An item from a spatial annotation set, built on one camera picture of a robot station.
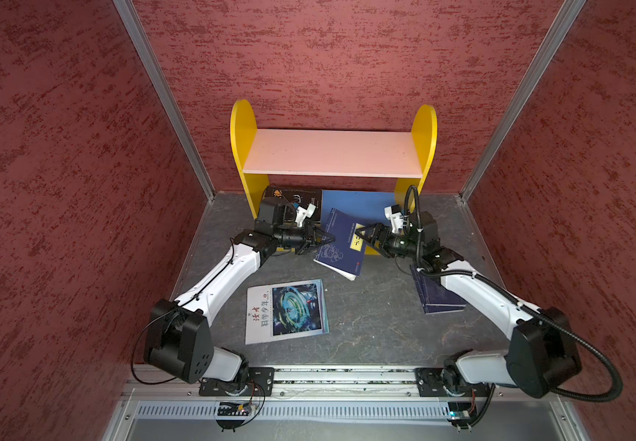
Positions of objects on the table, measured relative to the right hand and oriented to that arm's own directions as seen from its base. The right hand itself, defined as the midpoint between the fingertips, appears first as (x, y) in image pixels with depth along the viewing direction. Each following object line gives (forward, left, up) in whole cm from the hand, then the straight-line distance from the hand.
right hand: (358, 242), depth 79 cm
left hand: (-3, +7, +3) cm, 9 cm away
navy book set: (-9, -27, -21) cm, 35 cm away
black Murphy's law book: (+22, +16, -3) cm, 28 cm away
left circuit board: (-37, +35, -23) cm, 56 cm away
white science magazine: (-12, +24, -22) cm, 34 cm away
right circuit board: (-40, -25, -23) cm, 52 cm away
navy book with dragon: (-6, +4, +3) cm, 8 cm away
